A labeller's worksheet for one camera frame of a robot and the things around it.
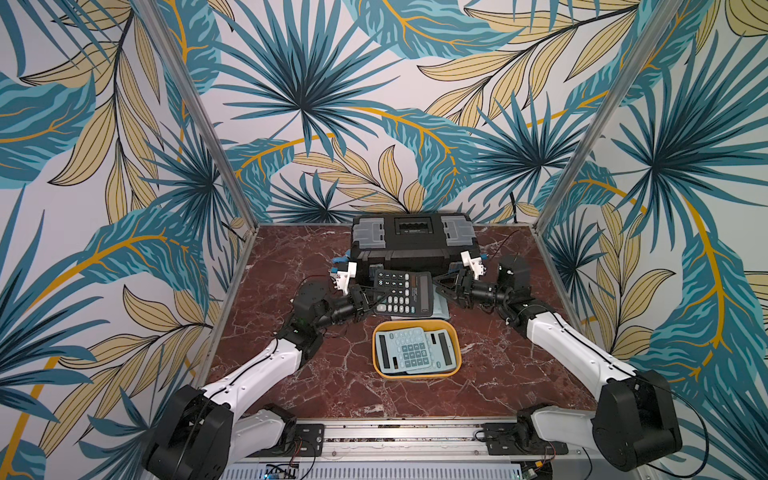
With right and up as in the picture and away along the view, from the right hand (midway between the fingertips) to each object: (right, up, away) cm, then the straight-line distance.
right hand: (434, 285), depth 76 cm
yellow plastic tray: (0, -13, +12) cm, 18 cm away
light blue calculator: (-8, -19, +7) cm, 22 cm away
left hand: (-11, -3, -5) cm, 13 cm away
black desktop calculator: (-8, -2, -4) cm, 9 cm away
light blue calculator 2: (+3, -20, +9) cm, 22 cm away
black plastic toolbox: (-4, +12, +17) cm, 21 cm away
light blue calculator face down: (+4, -8, +17) cm, 19 cm away
